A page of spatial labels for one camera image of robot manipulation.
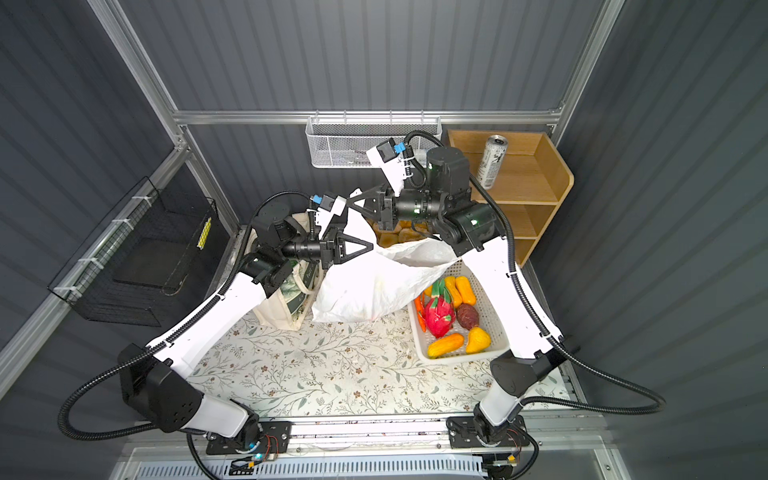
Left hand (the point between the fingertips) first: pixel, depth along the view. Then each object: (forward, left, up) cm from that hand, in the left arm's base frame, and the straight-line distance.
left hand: (374, 248), depth 62 cm
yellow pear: (-7, -28, -33) cm, 44 cm away
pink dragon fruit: (0, -18, -29) cm, 34 cm away
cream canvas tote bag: (+3, +24, -27) cm, 36 cm away
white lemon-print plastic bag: (-2, -1, -9) cm, 9 cm away
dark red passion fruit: (+1, -27, -33) cm, 43 cm away
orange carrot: (+6, -13, -34) cm, 37 cm away
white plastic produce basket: (-1, -33, -33) cm, 47 cm away
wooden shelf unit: (+32, -49, -8) cm, 60 cm away
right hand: (+2, +4, +9) cm, 10 cm away
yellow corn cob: (-7, -19, -34) cm, 40 cm away
